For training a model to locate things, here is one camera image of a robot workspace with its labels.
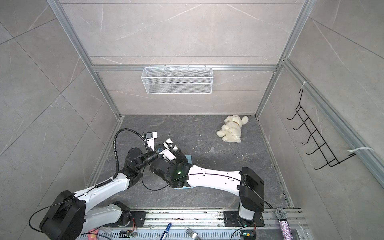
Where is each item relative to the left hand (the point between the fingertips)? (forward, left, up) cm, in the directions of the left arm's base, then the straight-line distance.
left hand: (174, 143), depth 72 cm
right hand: (-1, -1, -5) cm, 6 cm away
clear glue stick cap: (+10, -23, -24) cm, 35 cm away
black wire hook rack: (-16, -64, +8) cm, 67 cm away
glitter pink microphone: (-30, -52, -21) cm, 63 cm away
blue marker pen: (-34, +5, -24) cm, 42 cm away
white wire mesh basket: (+49, 0, +4) cm, 49 cm away
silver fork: (-36, -8, -24) cm, 44 cm away
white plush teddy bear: (+18, -35, -15) cm, 42 cm away
